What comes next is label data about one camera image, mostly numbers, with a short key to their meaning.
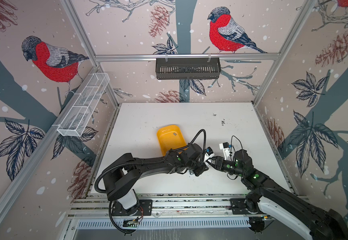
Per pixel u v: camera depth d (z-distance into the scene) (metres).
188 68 1.05
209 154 0.71
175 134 1.03
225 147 0.74
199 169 0.70
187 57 0.90
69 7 0.72
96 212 0.74
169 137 1.00
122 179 0.43
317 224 0.42
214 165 0.71
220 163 0.69
